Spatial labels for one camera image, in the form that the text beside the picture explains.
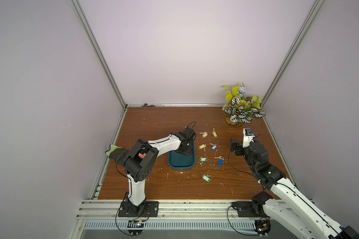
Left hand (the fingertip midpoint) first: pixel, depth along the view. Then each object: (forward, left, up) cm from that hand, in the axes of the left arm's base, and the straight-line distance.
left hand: (188, 151), depth 94 cm
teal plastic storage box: (-7, +7, -1) cm, 10 cm away
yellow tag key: (+14, -12, -1) cm, 18 cm away
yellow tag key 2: (+14, -18, -1) cm, 23 cm away
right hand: (-2, -27, +21) cm, 35 cm away
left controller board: (-39, +27, -3) cm, 47 cm away
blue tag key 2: (-6, -20, -1) cm, 21 cm away
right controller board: (-39, -36, -2) cm, 53 cm away
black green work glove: (-2, +47, -3) cm, 47 cm away
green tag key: (-6, -9, -1) cm, 11 cm away
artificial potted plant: (+17, -31, +22) cm, 42 cm away
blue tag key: (+4, -17, -1) cm, 18 cm away
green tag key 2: (-17, -10, 0) cm, 19 cm away
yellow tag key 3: (+4, -10, -1) cm, 11 cm away
